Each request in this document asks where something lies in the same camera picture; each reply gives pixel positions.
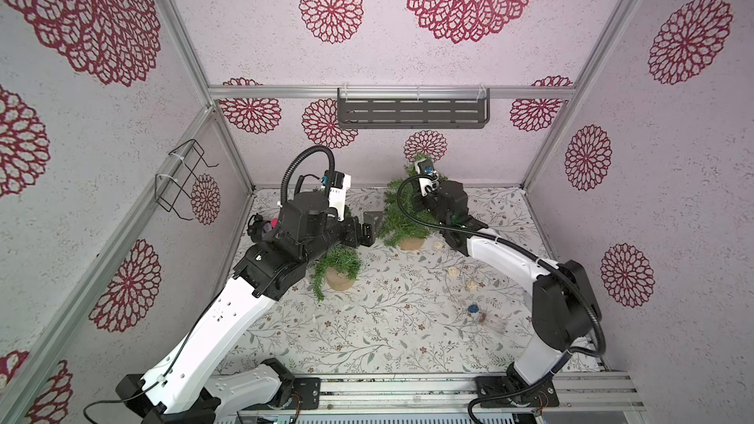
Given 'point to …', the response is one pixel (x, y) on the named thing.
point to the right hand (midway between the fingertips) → (420, 174)
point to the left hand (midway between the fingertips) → (365, 214)
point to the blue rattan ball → (473, 308)
